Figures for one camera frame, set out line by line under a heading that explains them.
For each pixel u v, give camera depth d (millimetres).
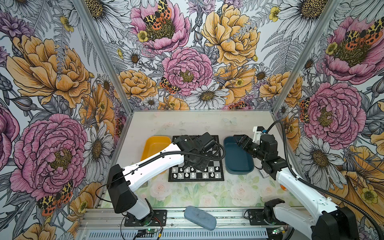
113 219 757
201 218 716
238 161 917
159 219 739
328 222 409
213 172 867
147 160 449
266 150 617
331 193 436
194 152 496
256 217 741
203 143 560
